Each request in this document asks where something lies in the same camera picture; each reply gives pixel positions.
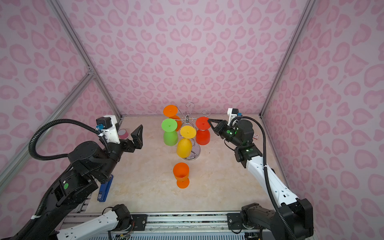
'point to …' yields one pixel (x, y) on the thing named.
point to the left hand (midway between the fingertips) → (128, 123)
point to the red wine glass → (203, 135)
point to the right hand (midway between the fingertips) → (208, 120)
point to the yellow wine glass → (184, 145)
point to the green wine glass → (170, 135)
